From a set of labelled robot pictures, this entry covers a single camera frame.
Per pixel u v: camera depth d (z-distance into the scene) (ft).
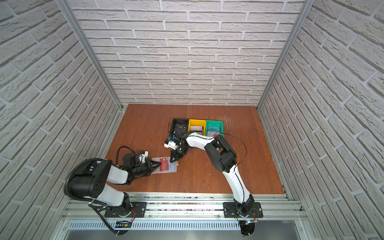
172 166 2.89
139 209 2.40
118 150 2.66
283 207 4.53
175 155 2.70
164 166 2.87
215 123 3.38
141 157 2.61
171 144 2.87
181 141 2.43
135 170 2.53
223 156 1.89
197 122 3.30
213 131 3.39
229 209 2.42
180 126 3.49
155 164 2.87
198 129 3.38
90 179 1.49
